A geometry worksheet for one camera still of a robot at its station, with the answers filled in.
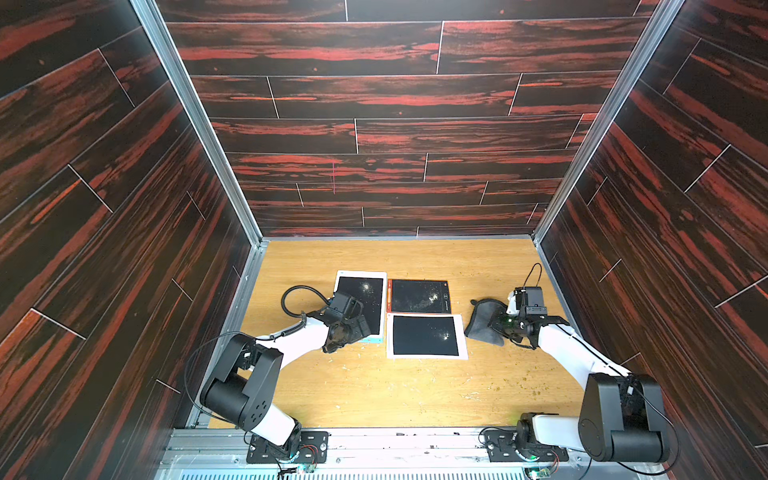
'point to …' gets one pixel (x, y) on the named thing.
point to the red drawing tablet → (418, 296)
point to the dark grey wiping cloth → (487, 313)
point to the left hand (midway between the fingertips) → (360, 334)
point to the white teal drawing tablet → (370, 289)
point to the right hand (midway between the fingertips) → (496, 320)
